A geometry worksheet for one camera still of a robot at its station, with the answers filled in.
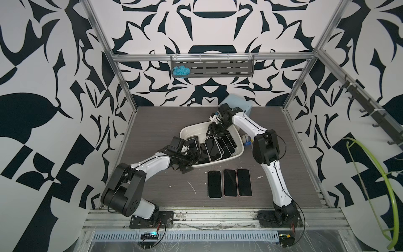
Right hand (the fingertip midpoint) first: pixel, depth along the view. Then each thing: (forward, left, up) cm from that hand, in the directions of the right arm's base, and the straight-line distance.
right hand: (207, 132), depth 99 cm
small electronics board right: (-54, -34, -9) cm, 64 cm away
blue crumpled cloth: (+23, +15, +28) cm, 40 cm away
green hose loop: (-46, -58, +24) cm, 78 cm away
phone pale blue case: (-12, -11, -4) cm, 17 cm away
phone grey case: (-31, -3, -5) cm, 31 cm away
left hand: (-18, +6, 0) cm, 19 cm away
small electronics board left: (-51, +26, -8) cm, 58 cm away
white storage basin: (+3, +5, -1) cm, 6 cm away
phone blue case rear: (-4, -15, -5) cm, 17 cm away
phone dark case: (-31, -11, -5) cm, 33 cm away
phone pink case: (-29, -19, -6) cm, 35 cm away
